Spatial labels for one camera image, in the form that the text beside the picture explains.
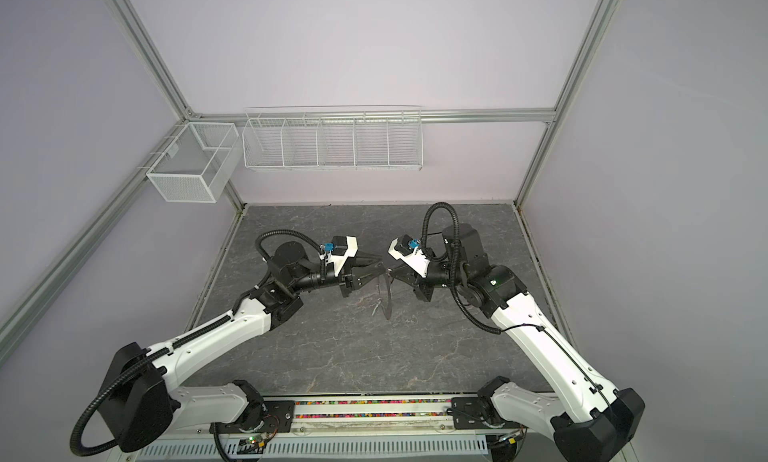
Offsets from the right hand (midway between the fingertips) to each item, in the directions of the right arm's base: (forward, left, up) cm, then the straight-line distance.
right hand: (395, 272), depth 68 cm
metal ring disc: (+9, +4, -29) cm, 30 cm away
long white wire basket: (+49, +21, +4) cm, 54 cm away
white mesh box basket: (+44, +68, -2) cm, 81 cm away
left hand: (0, +3, +2) cm, 4 cm away
